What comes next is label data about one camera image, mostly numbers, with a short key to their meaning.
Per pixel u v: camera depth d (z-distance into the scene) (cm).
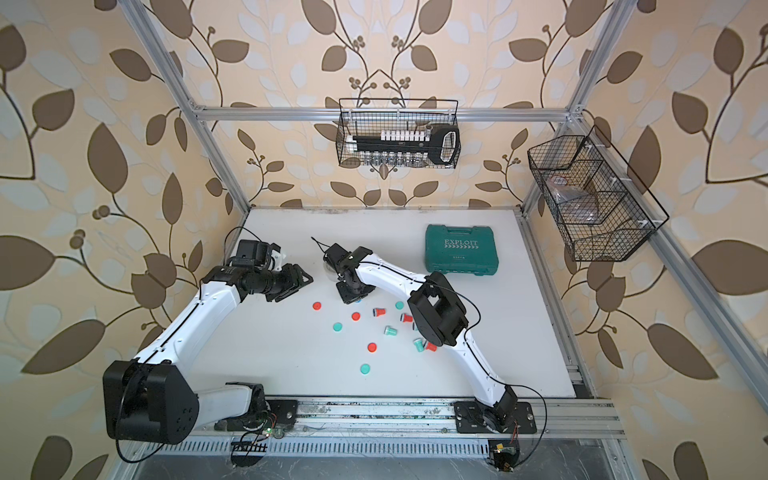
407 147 85
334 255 76
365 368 83
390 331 87
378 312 91
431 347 85
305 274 80
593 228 75
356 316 91
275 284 71
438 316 56
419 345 85
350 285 79
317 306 94
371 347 86
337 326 89
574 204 70
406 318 89
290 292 74
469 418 72
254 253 66
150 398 40
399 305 94
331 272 99
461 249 102
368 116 91
